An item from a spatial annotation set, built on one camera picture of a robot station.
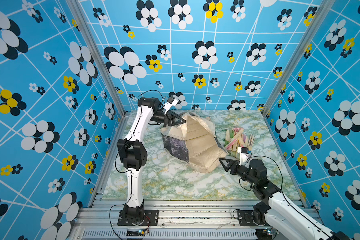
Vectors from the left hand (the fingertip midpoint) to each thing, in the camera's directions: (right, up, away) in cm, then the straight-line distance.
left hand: (185, 121), depth 75 cm
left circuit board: (-24, -54, -4) cm, 59 cm away
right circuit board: (+37, -53, -6) cm, 65 cm away
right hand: (+22, -20, +4) cm, 30 cm away
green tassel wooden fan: (+33, -11, +24) cm, 42 cm away
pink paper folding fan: (+37, -7, +29) cm, 48 cm away
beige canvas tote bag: (+6, -13, +26) cm, 30 cm away
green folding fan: (+32, -9, +30) cm, 45 cm away
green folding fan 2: (+34, -7, +30) cm, 46 cm away
